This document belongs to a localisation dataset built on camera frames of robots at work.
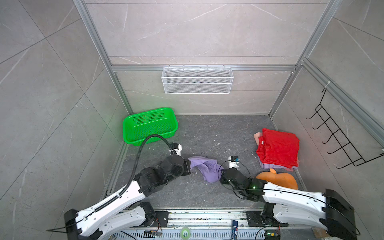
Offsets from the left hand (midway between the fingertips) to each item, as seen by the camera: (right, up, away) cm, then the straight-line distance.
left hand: (192, 160), depth 71 cm
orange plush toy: (+48, -12, +8) cm, 51 cm away
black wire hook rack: (+67, +3, -11) cm, 68 cm away
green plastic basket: (-43, +15, +40) cm, 61 cm away
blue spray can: (+20, -32, -2) cm, 38 cm away
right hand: (+15, -9, +12) cm, 21 cm away
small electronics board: (-20, -36, 0) cm, 41 cm away
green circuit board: (+39, -36, -1) cm, 53 cm away
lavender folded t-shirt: (+48, -8, +19) cm, 52 cm away
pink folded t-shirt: (+46, +10, +35) cm, 59 cm away
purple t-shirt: (+10, -7, +10) cm, 16 cm away
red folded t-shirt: (+53, +3, +20) cm, 56 cm away
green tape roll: (-4, -35, -1) cm, 35 cm away
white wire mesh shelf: (+13, +49, +30) cm, 59 cm away
